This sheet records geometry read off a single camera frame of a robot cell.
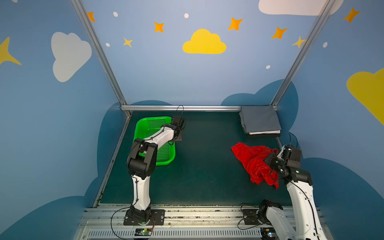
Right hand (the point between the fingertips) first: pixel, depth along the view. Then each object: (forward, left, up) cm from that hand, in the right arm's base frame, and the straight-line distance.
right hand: (268, 155), depth 79 cm
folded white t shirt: (+26, -9, -13) cm, 30 cm away
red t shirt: (+2, +6, -8) cm, 10 cm away
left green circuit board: (-36, +63, -16) cm, 75 cm away
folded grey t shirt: (+35, -6, -8) cm, 37 cm away
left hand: (+17, +54, -11) cm, 57 cm away
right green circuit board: (-33, +2, -17) cm, 37 cm away
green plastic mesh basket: (+25, +77, -11) cm, 81 cm away
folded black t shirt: (+26, -10, -17) cm, 32 cm away
